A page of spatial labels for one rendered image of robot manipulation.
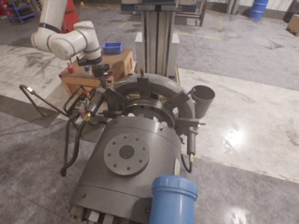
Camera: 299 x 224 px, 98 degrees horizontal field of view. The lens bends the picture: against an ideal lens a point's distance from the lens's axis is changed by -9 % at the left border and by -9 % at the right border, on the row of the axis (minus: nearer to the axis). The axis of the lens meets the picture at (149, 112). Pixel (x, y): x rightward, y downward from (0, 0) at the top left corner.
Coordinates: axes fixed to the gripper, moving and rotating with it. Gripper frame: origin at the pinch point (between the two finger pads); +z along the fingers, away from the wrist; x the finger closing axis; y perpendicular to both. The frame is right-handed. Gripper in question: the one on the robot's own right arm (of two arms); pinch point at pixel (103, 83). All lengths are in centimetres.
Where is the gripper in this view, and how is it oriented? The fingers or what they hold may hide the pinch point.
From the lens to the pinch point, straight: 91.2
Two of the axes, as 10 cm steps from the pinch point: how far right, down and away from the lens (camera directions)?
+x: -2.5, -6.9, 6.8
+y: 9.7, -2.3, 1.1
